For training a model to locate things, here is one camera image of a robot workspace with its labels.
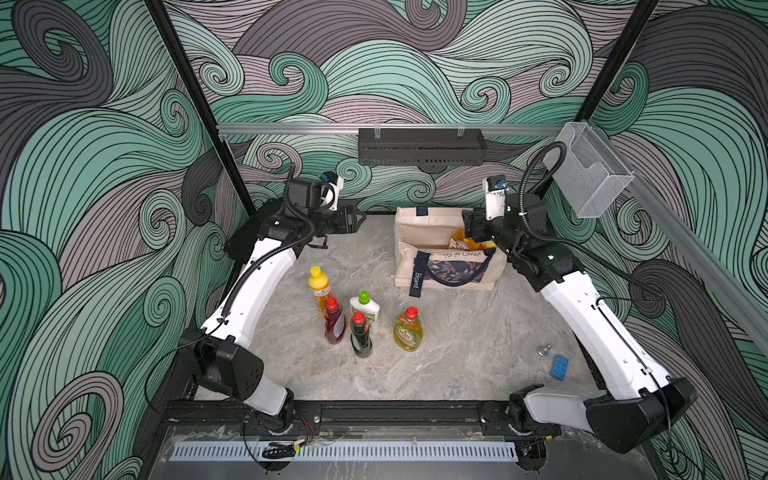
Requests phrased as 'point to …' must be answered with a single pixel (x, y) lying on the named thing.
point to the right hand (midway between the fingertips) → (475, 209)
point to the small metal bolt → (543, 350)
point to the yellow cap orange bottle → (320, 286)
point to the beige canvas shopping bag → (424, 260)
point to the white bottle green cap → (364, 303)
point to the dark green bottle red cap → (361, 342)
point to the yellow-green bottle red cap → (408, 330)
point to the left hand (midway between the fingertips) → (356, 212)
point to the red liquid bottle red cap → (335, 325)
